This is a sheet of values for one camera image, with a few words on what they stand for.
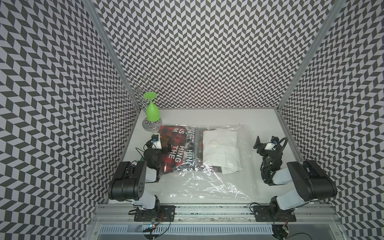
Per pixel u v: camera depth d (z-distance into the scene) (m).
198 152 0.91
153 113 0.87
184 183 0.82
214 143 0.91
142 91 0.81
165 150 0.81
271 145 0.76
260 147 0.83
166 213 0.73
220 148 0.89
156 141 0.75
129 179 0.46
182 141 0.94
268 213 0.73
